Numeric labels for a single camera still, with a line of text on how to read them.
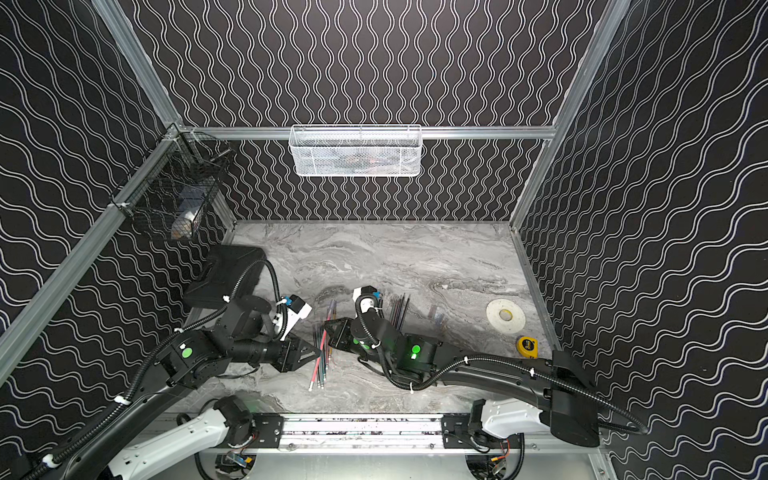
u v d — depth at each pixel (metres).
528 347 0.86
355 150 0.68
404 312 0.95
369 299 0.68
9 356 0.50
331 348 0.60
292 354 0.58
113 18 0.70
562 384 0.40
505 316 0.95
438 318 0.95
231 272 0.96
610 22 0.70
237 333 0.50
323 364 0.86
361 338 0.50
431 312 0.95
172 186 0.93
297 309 0.62
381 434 0.76
